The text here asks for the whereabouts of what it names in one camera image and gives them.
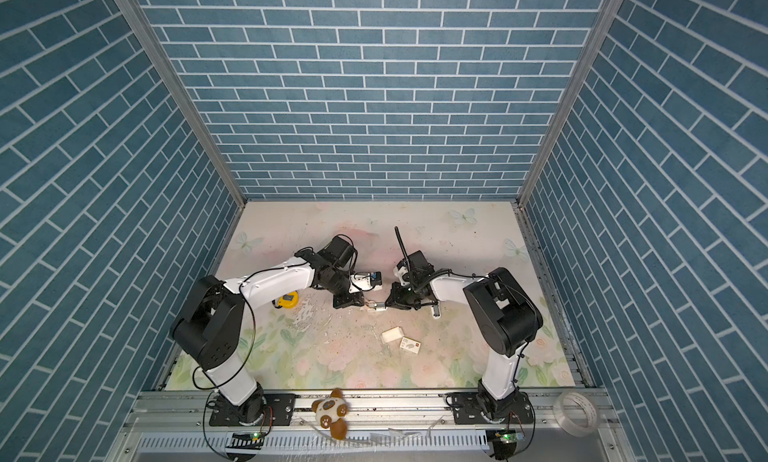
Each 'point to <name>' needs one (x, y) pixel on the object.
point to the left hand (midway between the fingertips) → (361, 296)
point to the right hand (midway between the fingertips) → (384, 300)
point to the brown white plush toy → (330, 412)
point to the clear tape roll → (562, 421)
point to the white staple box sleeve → (410, 345)
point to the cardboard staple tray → (392, 335)
